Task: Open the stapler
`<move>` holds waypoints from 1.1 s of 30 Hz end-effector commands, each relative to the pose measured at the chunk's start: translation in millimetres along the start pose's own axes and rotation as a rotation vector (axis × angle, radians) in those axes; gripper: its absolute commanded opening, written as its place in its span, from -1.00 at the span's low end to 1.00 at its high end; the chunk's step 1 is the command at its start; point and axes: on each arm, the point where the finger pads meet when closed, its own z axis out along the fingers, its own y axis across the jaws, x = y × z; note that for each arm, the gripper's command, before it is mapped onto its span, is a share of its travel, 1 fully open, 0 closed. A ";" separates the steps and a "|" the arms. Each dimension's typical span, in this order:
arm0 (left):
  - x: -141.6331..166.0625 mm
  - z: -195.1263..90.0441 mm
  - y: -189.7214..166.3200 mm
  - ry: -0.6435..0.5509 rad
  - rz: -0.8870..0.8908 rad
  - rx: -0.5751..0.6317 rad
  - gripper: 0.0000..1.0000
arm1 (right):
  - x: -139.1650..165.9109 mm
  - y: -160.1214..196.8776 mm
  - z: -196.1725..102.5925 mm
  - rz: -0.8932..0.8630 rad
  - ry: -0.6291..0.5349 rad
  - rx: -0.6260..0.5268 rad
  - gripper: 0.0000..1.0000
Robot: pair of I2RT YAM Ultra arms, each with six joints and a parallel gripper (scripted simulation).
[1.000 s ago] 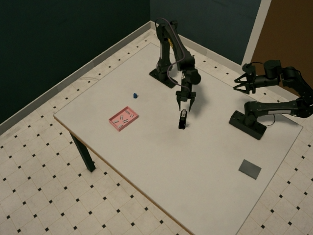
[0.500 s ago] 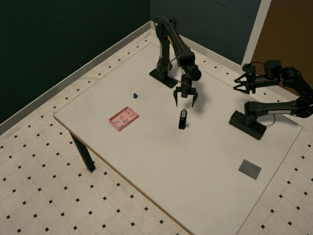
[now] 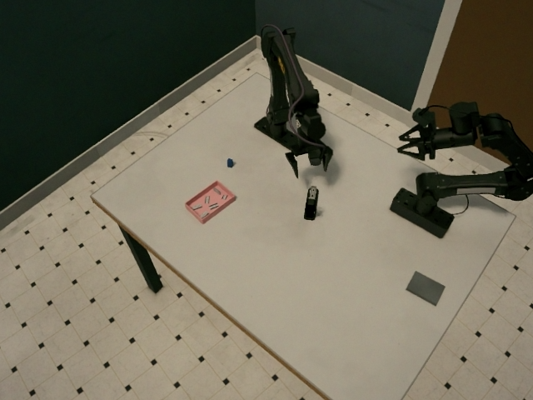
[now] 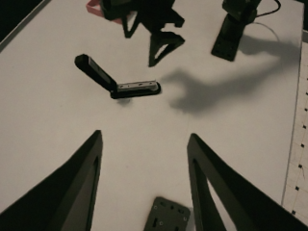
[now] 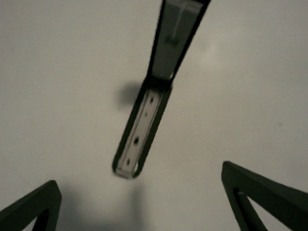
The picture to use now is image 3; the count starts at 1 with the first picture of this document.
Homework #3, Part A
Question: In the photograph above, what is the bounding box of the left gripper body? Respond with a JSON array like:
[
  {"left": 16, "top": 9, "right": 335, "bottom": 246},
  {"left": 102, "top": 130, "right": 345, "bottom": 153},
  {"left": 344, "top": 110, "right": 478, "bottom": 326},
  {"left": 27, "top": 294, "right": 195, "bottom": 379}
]
[{"left": 421, "top": 111, "right": 455, "bottom": 160}]

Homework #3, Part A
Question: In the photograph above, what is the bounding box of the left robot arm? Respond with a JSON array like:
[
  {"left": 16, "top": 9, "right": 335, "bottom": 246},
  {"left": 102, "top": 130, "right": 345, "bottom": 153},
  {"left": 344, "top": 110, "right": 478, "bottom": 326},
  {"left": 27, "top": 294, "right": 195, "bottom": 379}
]
[{"left": 392, "top": 102, "right": 533, "bottom": 231}]

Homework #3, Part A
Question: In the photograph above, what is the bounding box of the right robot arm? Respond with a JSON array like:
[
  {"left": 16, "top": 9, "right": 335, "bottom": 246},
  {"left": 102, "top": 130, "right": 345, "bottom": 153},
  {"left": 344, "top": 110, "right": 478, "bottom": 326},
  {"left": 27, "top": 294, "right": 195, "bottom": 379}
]
[{"left": 254, "top": 27, "right": 326, "bottom": 150}]

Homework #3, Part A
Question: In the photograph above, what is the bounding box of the pink rectangular tray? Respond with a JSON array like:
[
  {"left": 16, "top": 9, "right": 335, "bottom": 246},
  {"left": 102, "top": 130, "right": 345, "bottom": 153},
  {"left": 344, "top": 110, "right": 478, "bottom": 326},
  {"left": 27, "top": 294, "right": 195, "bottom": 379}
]
[{"left": 185, "top": 180, "right": 235, "bottom": 224}]

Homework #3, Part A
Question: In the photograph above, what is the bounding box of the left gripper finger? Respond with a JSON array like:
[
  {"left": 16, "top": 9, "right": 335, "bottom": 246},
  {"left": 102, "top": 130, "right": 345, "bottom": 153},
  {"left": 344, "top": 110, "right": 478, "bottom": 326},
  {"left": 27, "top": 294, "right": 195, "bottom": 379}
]
[
  {"left": 399, "top": 123, "right": 423, "bottom": 143},
  {"left": 396, "top": 138, "right": 426, "bottom": 161}
]

